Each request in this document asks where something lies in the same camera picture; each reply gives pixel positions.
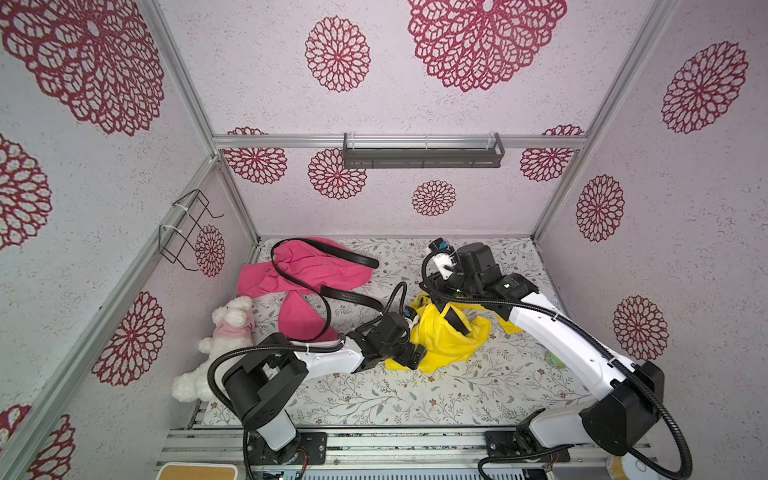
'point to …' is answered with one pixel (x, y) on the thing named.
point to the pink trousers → (302, 311)
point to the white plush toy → (234, 329)
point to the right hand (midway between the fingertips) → (426, 276)
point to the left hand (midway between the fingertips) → (411, 345)
